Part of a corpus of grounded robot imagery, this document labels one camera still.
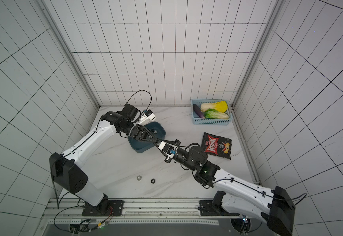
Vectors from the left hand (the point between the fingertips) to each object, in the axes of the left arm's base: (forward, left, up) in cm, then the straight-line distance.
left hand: (152, 143), depth 62 cm
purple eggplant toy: (+45, -28, -29) cm, 61 cm away
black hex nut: (-7, +2, -31) cm, 32 cm away
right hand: (+1, 0, 0) cm, 1 cm away
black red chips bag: (+16, -38, -31) cm, 52 cm away
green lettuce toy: (+38, -38, -24) cm, 59 cm away
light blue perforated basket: (+34, -26, -26) cm, 50 cm away
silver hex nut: (-5, +11, -32) cm, 34 cm away
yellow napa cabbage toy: (+46, -45, -24) cm, 69 cm away
